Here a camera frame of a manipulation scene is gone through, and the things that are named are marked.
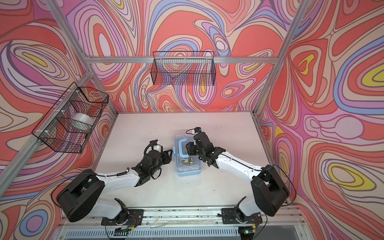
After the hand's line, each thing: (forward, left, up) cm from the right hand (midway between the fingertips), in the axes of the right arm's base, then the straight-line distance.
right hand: (190, 149), depth 85 cm
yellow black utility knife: (-6, -1, -3) cm, 7 cm away
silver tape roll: (+5, +52, +22) cm, 56 cm away
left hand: (+1, +10, -3) cm, 11 cm away
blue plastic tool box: (-8, +2, -4) cm, 10 cm away
